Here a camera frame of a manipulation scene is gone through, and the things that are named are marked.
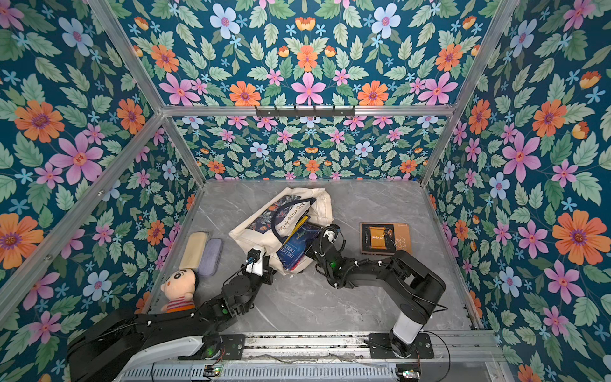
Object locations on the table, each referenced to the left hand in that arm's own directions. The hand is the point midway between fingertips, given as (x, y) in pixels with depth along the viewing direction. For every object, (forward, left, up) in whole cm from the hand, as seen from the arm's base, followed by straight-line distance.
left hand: (272, 252), depth 80 cm
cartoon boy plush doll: (-8, +32, -6) cm, 33 cm away
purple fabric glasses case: (+5, +26, -10) cm, 28 cm away
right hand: (+8, -13, -4) cm, 16 cm away
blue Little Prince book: (+3, -6, -8) cm, 10 cm away
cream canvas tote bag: (+13, -1, 0) cm, 13 cm away
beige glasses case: (+9, +33, -10) cm, 36 cm away
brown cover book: (+9, -44, -13) cm, 47 cm away
